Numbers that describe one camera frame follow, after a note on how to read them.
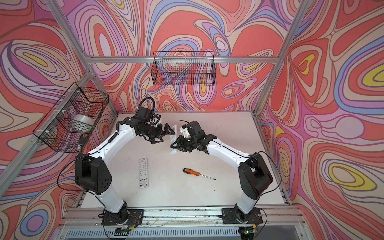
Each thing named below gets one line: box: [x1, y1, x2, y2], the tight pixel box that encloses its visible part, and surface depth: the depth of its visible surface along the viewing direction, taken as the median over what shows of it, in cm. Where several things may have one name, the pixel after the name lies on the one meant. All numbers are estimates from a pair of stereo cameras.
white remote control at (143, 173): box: [139, 157, 149, 189], surface depth 88 cm
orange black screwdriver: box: [183, 168, 216, 180], surface depth 88 cm
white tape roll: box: [72, 114, 96, 127], surface depth 73 cm
